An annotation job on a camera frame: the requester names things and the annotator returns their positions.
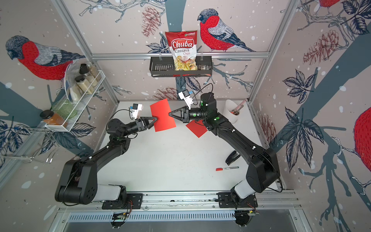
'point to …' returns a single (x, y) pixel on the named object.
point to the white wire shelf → (78, 98)
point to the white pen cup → (229, 106)
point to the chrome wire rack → (35, 144)
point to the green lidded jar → (64, 108)
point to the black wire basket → (164, 66)
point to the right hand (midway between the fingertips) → (170, 115)
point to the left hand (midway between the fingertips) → (159, 119)
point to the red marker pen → (218, 169)
